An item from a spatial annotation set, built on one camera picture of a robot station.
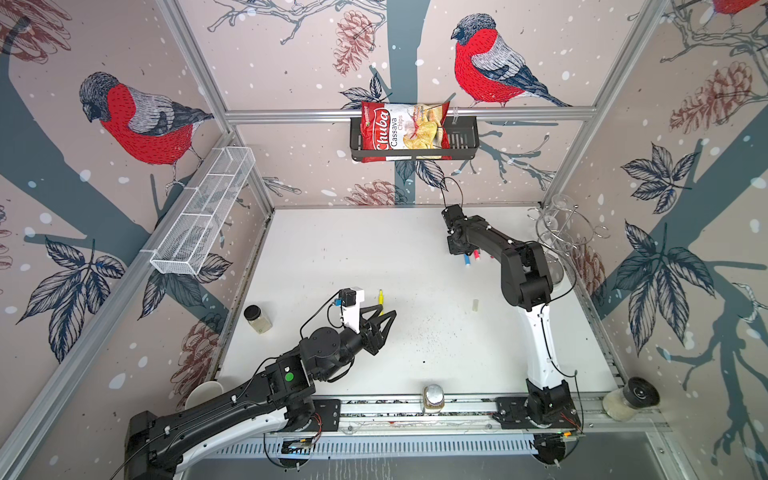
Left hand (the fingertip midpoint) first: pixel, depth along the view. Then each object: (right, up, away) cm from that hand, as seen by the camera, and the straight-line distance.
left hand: (389, 314), depth 66 cm
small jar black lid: (-39, -4, +15) cm, 42 cm away
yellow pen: (-3, -3, +29) cm, 29 cm away
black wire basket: (+24, +47, +28) cm, 60 cm away
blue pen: (+27, +9, +37) cm, 47 cm away
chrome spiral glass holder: (+68, +21, +48) cm, 86 cm away
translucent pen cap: (+27, -5, +27) cm, 39 cm away
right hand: (+26, +12, +41) cm, 50 cm away
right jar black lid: (+58, -18, +1) cm, 60 cm away
